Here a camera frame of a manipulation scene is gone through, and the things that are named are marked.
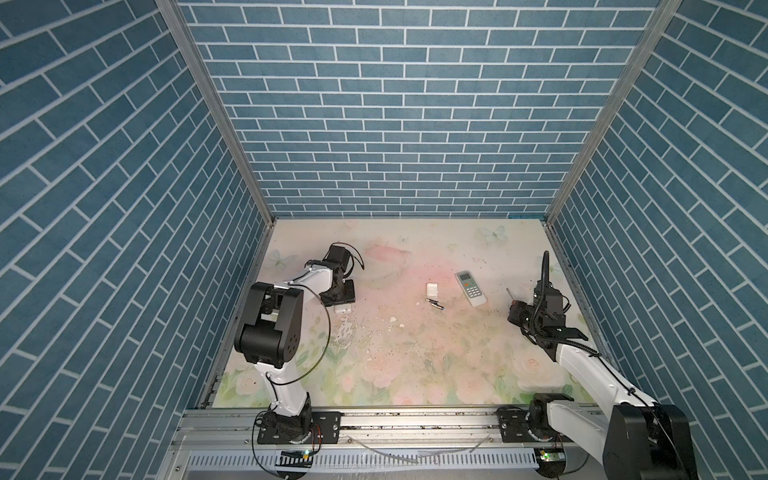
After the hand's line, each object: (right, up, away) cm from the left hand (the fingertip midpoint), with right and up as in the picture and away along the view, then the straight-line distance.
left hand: (346, 297), depth 97 cm
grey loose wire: (+22, -32, -26) cm, 47 cm away
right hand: (+52, 0, -8) cm, 52 cm away
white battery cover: (+29, +2, +3) cm, 29 cm away
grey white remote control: (+43, +1, +1) cm, 43 cm away
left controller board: (-6, -35, -25) cm, 44 cm away
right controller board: (+56, -37, -24) cm, 71 cm away
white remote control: (+1, -3, -4) cm, 5 cm away
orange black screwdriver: (+50, +1, -15) cm, 53 cm away
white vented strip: (+10, -34, -27) cm, 45 cm away
